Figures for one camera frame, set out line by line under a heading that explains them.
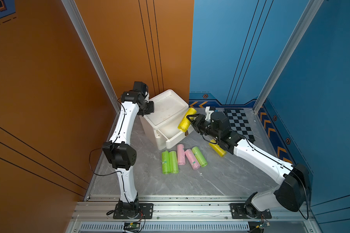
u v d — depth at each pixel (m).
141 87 0.67
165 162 0.87
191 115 0.72
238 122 1.08
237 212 0.72
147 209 0.74
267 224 0.68
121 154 0.51
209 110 0.71
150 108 0.76
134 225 0.72
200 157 0.90
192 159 0.88
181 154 0.91
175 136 0.77
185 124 0.71
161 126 0.81
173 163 0.87
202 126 0.65
